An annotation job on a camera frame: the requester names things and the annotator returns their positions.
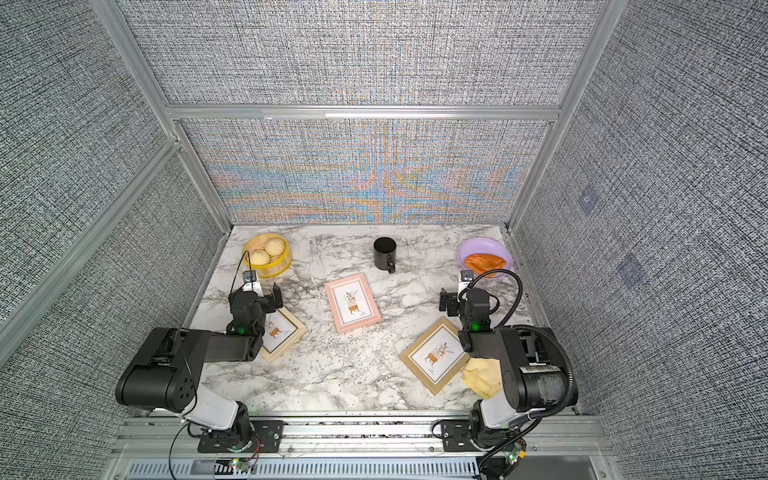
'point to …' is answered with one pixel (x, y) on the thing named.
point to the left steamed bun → (259, 256)
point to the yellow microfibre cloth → (483, 375)
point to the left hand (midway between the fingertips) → (263, 282)
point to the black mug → (384, 253)
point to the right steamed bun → (275, 245)
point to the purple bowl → (479, 245)
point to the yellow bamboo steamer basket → (270, 254)
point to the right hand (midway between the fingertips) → (460, 280)
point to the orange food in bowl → (480, 263)
